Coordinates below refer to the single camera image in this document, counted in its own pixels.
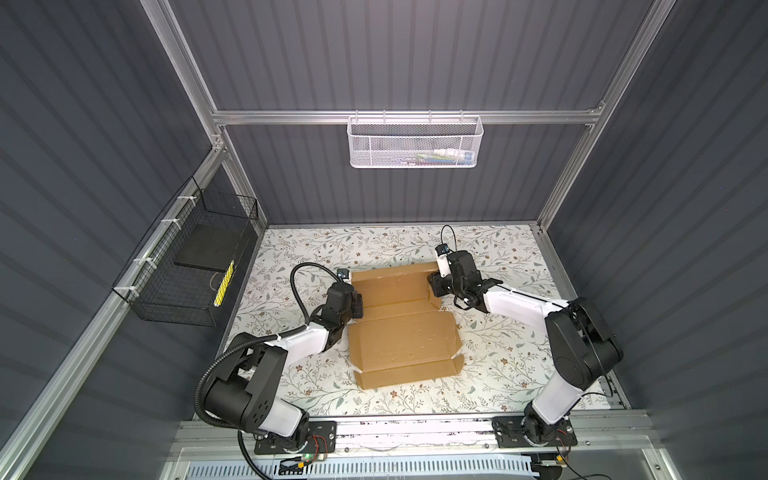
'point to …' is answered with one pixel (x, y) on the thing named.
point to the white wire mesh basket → (414, 142)
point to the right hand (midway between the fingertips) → (436, 277)
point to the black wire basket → (187, 270)
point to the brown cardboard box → (402, 336)
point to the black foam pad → (210, 246)
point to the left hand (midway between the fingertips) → (354, 295)
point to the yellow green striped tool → (224, 285)
